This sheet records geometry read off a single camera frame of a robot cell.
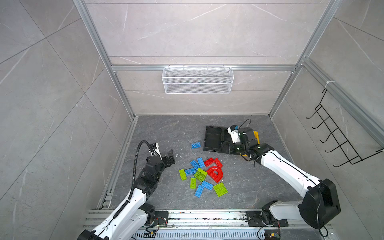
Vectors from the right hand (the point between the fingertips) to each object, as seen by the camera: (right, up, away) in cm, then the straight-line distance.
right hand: (224, 144), depth 84 cm
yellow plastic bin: (+25, +4, +15) cm, 29 cm away
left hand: (-34, -2, -3) cm, 34 cm away
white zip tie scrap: (-29, -8, +14) cm, 33 cm away
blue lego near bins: (-16, -3, +16) cm, 23 cm away
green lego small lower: (-18, -23, +1) cm, 29 cm away
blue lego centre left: (-17, -13, +8) cm, 23 cm away
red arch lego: (-4, -20, +2) cm, 20 cm away
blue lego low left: (-19, -17, +4) cm, 26 cm away
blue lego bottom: (-15, -26, -3) cm, 30 cm away
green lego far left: (-24, -19, +3) cm, 31 cm away
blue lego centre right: (-13, -12, +8) cm, 20 cm away
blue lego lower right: (-10, -23, -1) cm, 25 cm away
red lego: (-8, -12, +9) cm, 17 cm away
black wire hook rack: (+49, +1, -20) cm, 53 cm away
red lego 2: (-3, -12, +6) cm, 14 cm away
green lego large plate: (-3, -25, -2) cm, 26 cm away
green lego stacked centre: (-14, -19, +3) cm, 23 cm away
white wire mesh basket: (-15, +42, +16) cm, 48 cm away
